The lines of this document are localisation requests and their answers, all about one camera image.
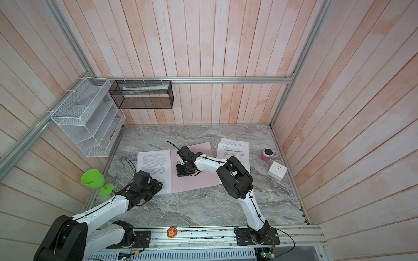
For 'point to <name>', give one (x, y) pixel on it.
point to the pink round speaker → (267, 154)
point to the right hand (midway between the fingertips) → (180, 174)
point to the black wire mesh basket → (142, 94)
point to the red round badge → (172, 232)
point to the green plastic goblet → (94, 179)
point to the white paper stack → (238, 149)
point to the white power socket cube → (277, 171)
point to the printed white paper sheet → (157, 163)
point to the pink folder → (202, 179)
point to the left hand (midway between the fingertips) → (161, 188)
